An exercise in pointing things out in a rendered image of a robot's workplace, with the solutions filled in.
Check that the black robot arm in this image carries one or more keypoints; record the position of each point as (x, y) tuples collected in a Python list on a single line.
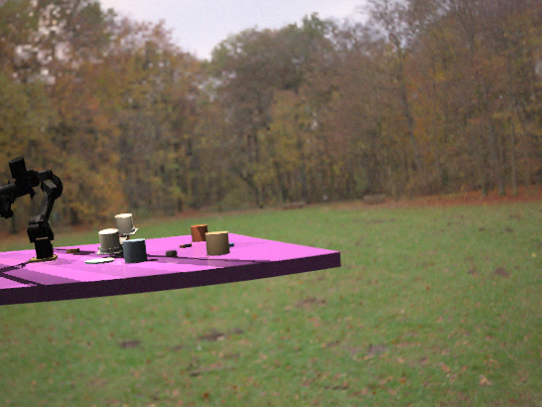
[(38, 224)]

